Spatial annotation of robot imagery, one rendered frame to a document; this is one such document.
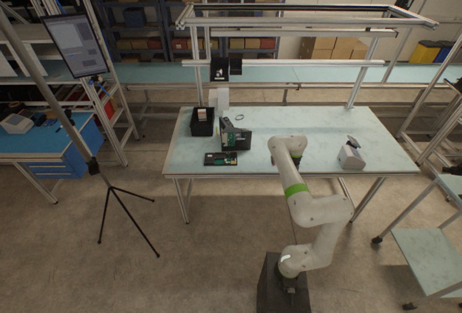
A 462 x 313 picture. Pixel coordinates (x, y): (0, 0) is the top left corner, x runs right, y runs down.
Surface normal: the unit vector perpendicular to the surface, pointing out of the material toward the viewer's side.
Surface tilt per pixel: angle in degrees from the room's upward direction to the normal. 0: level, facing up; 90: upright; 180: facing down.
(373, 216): 0
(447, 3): 90
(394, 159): 0
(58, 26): 101
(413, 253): 0
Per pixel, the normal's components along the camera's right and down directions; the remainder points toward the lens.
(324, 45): 0.00, 0.67
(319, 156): 0.00, -0.74
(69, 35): 0.42, 0.74
